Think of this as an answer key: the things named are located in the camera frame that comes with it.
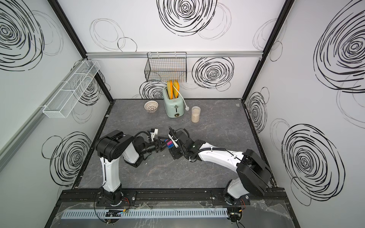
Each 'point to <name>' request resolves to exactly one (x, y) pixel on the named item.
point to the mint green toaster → (174, 108)
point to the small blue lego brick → (170, 146)
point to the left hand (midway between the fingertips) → (169, 143)
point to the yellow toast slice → (170, 91)
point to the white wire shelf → (66, 98)
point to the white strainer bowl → (151, 106)
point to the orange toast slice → (177, 85)
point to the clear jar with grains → (195, 113)
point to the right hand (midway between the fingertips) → (174, 149)
